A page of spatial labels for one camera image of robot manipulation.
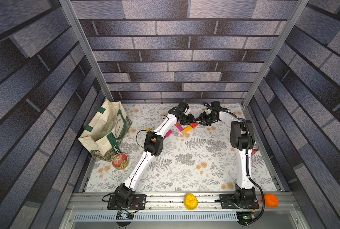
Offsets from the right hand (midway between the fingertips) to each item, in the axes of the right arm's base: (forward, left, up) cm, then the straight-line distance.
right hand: (197, 120), depth 108 cm
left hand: (-2, +2, +2) cm, 4 cm away
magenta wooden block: (-13, +22, +1) cm, 25 cm away
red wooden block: (-5, +3, -1) cm, 5 cm away
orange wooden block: (-5, +16, +2) cm, 17 cm away
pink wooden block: (-8, +14, 0) cm, 16 cm away
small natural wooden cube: (-12, +11, 0) cm, 16 cm away
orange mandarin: (-54, -32, +3) cm, 63 cm away
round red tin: (-35, +51, +3) cm, 61 cm away
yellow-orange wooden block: (-8, +7, -1) cm, 11 cm away
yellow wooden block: (-18, +34, +12) cm, 40 cm away
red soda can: (-28, -31, +8) cm, 42 cm away
